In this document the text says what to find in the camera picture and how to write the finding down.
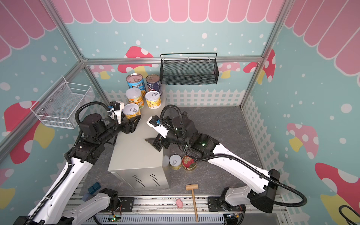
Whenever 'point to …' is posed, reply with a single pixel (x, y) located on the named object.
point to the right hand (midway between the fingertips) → (152, 129)
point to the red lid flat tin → (188, 163)
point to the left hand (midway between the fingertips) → (134, 116)
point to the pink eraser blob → (179, 203)
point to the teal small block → (94, 188)
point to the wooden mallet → (192, 187)
